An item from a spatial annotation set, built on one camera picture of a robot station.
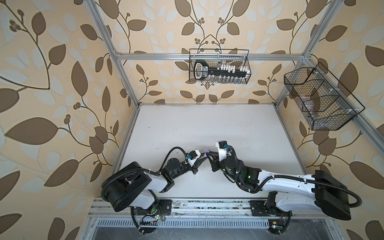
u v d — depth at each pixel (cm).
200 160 76
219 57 91
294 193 47
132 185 45
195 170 71
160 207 74
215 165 67
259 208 73
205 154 77
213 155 70
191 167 70
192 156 66
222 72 83
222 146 65
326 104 72
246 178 60
